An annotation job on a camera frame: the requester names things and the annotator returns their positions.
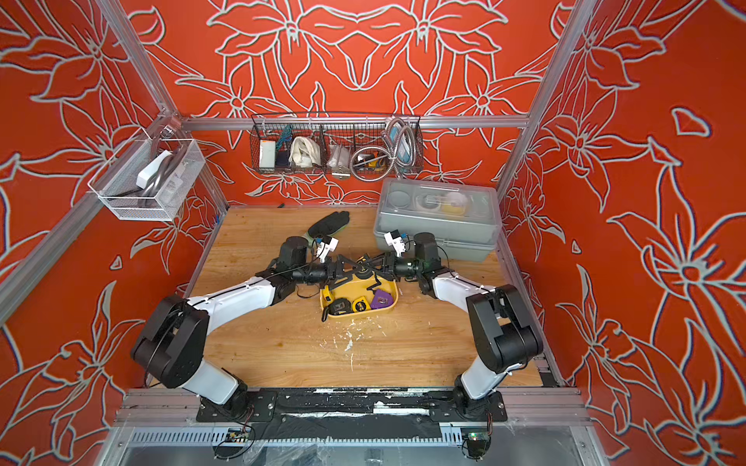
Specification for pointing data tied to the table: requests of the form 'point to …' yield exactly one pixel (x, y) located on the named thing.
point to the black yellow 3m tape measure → (339, 306)
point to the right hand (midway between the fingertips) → (362, 268)
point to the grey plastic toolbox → (464, 218)
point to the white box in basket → (267, 153)
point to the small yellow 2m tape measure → (360, 304)
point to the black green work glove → (326, 226)
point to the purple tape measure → (381, 299)
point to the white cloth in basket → (305, 152)
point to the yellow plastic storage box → (361, 286)
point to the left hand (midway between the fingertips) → (357, 272)
